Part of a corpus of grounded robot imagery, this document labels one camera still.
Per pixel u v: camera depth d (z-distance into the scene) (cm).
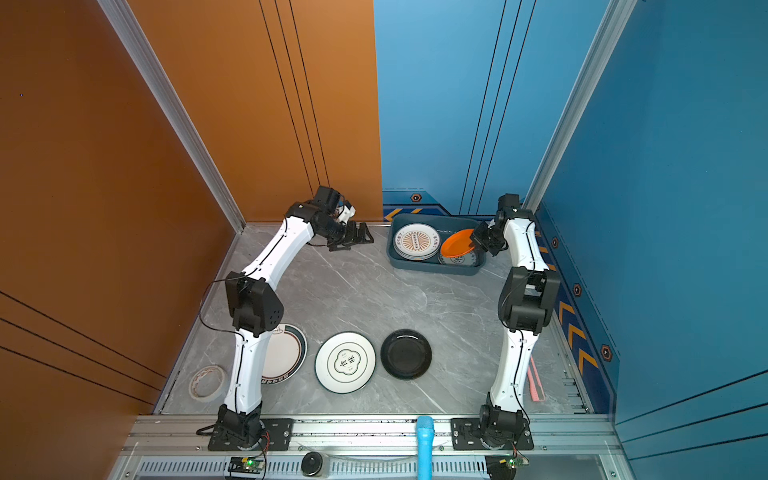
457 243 104
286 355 89
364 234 85
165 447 74
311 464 62
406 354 85
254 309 58
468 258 109
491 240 85
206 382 81
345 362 85
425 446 70
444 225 117
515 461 70
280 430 75
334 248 89
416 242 112
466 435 72
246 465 71
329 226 77
